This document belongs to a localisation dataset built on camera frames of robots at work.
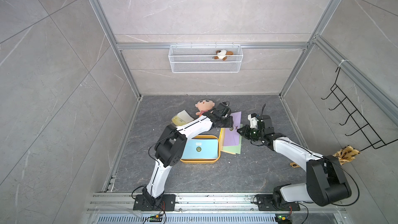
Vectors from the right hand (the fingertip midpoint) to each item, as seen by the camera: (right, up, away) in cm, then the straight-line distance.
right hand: (238, 129), depth 88 cm
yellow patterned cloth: (+42, -8, -22) cm, 48 cm away
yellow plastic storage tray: (-21, -17, -3) cm, 27 cm away
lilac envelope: (-4, -5, +1) cm, 6 cm away
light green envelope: (-1, -12, +2) cm, 12 cm away
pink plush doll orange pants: (-19, +14, +15) cm, 28 cm away
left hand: (-2, +5, +3) cm, 7 cm away
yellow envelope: (-8, -7, +8) cm, 13 cm away
